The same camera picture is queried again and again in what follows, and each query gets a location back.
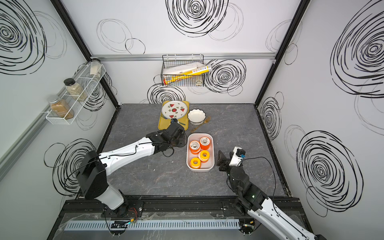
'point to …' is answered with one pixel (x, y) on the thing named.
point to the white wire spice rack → (88, 83)
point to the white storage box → (208, 166)
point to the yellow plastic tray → (164, 122)
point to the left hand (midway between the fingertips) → (182, 138)
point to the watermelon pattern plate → (174, 109)
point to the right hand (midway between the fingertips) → (224, 153)
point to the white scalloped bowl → (196, 117)
